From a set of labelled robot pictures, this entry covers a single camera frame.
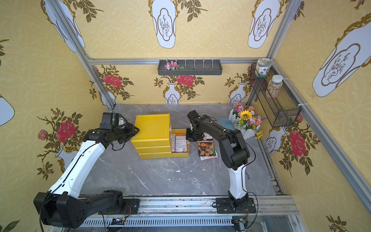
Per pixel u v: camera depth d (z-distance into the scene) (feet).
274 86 2.36
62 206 1.25
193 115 2.60
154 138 2.45
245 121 2.84
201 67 3.04
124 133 2.26
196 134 2.67
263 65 2.77
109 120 1.92
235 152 1.71
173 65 2.89
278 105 2.70
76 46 2.75
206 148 3.06
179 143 3.20
